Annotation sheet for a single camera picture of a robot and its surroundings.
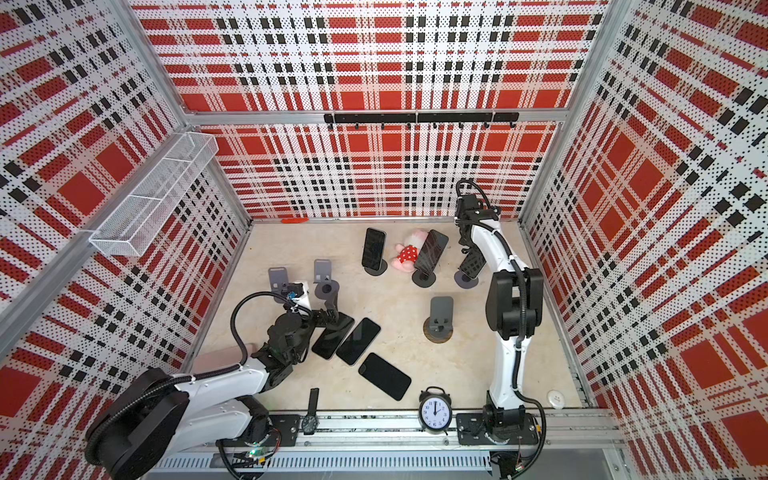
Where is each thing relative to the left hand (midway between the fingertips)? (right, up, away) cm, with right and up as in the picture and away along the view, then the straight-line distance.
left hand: (323, 296), depth 85 cm
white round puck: (+64, -27, -6) cm, 70 cm away
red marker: (-23, +26, +41) cm, 54 cm away
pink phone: (-35, -19, +4) cm, 40 cm away
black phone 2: (+47, +9, +14) cm, 49 cm away
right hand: (+49, +15, +10) cm, 52 cm away
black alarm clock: (+31, -27, -10) cm, 43 cm away
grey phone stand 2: (-4, 0, +17) cm, 17 cm away
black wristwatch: (-1, -30, -10) cm, 32 cm away
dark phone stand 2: (+30, +3, +19) cm, 36 cm away
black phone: (+13, +15, +14) cm, 24 cm away
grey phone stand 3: (+44, +3, +19) cm, 48 cm away
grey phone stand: (-17, +5, +9) cm, 20 cm away
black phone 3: (+18, -23, 0) cm, 29 cm away
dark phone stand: (+16, +7, +23) cm, 28 cm away
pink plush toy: (+25, +12, +20) cm, 34 cm away
